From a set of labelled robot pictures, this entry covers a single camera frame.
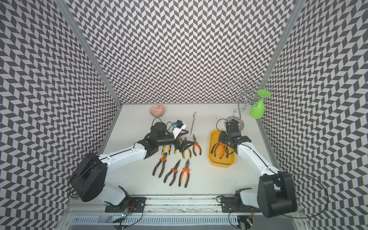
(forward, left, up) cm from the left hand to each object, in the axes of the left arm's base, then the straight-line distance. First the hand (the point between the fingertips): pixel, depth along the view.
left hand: (190, 138), depth 78 cm
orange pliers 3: (-5, +17, -17) cm, 24 cm away
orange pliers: (-11, +2, -17) cm, 20 cm away
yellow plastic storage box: (-7, -15, -15) cm, 23 cm away
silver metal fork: (+27, -2, -17) cm, 32 cm away
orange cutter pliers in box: (-1, -15, -8) cm, 17 cm away
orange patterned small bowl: (+34, +26, -15) cm, 46 cm away
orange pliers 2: (-11, +9, -17) cm, 23 cm away
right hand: (+5, -20, -8) cm, 22 cm away
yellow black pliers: (0, +1, -17) cm, 17 cm away
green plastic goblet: (+15, -40, +5) cm, 43 cm away
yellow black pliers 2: (-7, +5, +7) cm, 11 cm away
